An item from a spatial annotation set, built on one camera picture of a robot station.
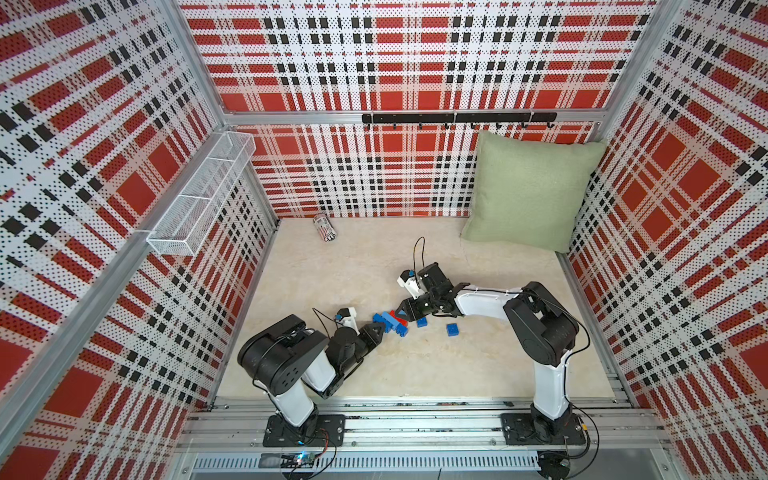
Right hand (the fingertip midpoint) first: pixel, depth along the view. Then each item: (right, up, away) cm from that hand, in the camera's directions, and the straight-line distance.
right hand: (403, 312), depth 93 cm
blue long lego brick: (-7, -2, -2) cm, 8 cm away
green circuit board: (-24, -30, -23) cm, 45 cm away
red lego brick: (0, -3, -3) cm, 4 cm away
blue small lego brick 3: (+15, -5, -2) cm, 16 cm away
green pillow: (+41, +39, +4) cm, 57 cm away
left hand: (-4, -4, -2) cm, 6 cm away
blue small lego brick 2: (+6, -3, -1) cm, 7 cm away
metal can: (-31, +28, +22) cm, 47 cm away
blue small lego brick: (-1, -5, -2) cm, 6 cm away
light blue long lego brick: (-4, -2, -2) cm, 5 cm away
